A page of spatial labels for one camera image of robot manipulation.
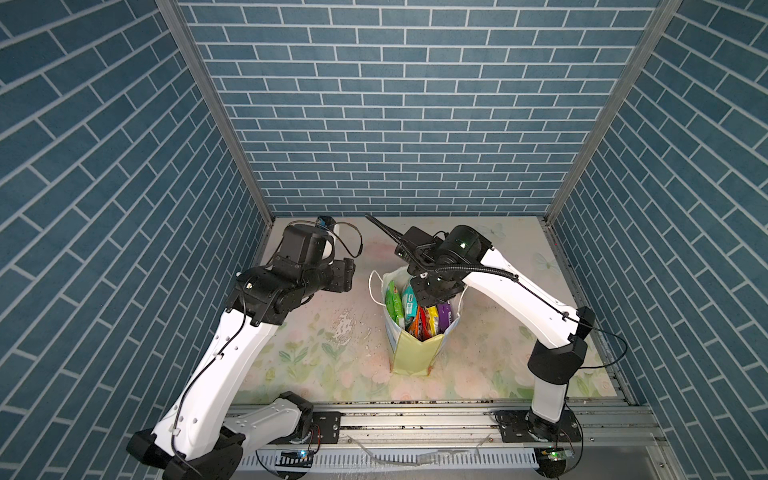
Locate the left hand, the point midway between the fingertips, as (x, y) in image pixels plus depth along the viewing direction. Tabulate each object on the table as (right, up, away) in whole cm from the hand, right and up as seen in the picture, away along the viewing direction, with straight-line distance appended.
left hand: (351, 265), depth 67 cm
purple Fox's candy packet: (+22, -13, +6) cm, 26 cm away
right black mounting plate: (+39, -41, +7) cm, 57 cm away
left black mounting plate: (-8, -41, +7) cm, 42 cm away
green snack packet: (+10, -11, +9) cm, 17 cm away
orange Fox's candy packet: (+14, -16, +6) cm, 22 cm away
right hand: (+18, -8, +4) cm, 20 cm away
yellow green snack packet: (+19, -13, +3) cm, 23 cm away
